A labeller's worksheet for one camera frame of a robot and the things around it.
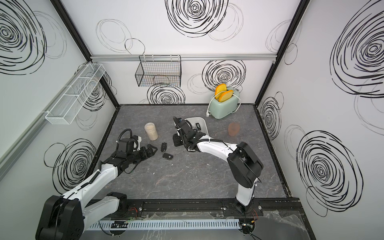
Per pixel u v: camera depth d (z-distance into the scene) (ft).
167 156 2.98
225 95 3.21
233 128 3.35
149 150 2.53
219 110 3.43
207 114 3.56
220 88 3.33
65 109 2.37
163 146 3.14
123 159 2.10
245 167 1.52
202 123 3.44
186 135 2.20
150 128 3.09
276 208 2.43
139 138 2.65
